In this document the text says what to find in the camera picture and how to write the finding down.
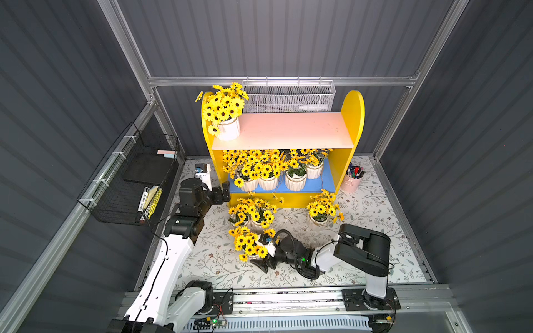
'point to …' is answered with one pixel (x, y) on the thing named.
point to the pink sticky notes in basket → (162, 152)
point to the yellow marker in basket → (153, 200)
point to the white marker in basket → (141, 205)
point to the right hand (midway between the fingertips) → (257, 249)
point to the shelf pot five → (239, 215)
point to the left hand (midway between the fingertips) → (214, 182)
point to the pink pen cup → (352, 178)
